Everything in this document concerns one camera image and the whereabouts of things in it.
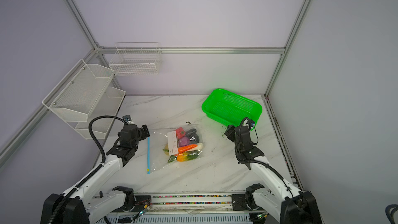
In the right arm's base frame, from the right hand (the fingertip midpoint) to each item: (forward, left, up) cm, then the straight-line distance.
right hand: (232, 128), depth 85 cm
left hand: (-2, +53, +2) cm, 53 cm away
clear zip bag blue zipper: (-8, +33, -5) cm, 35 cm away
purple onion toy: (-4, +28, -8) cm, 29 cm away
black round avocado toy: (-2, +22, -9) cm, 24 cm away
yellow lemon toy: (-8, +38, -10) cm, 39 cm away
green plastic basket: (+26, -3, -13) cm, 29 cm away
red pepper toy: (0, +30, -6) cm, 30 cm away
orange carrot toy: (-9, +27, -7) cm, 30 cm away
